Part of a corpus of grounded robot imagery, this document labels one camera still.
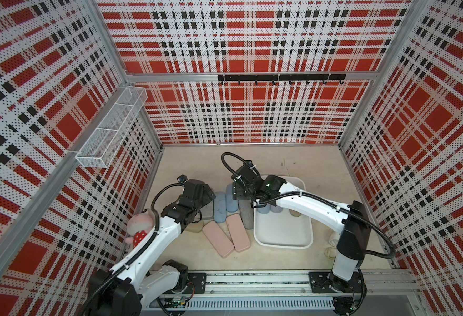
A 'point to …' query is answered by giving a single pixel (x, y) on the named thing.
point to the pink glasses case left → (219, 239)
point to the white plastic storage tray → (282, 230)
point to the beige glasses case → (196, 227)
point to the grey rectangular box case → (207, 210)
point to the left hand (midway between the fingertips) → (206, 193)
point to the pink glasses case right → (239, 234)
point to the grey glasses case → (246, 213)
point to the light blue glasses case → (264, 210)
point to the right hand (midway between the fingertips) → (243, 189)
